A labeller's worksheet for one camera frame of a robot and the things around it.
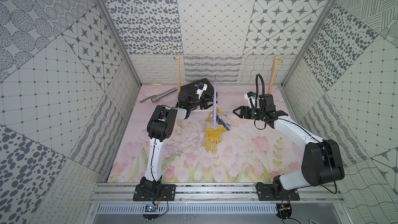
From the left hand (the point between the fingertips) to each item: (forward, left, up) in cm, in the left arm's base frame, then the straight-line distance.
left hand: (221, 104), depth 87 cm
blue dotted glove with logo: (-4, -2, -12) cm, 13 cm away
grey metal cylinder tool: (+15, +46, -14) cm, 50 cm away
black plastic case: (+5, +17, +7) cm, 19 cm away
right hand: (-4, -10, -4) cm, 11 cm away
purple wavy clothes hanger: (-9, +5, +12) cm, 15 cm away
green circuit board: (-48, +34, -20) cm, 62 cm away
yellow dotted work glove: (-12, +5, -16) cm, 21 cm away
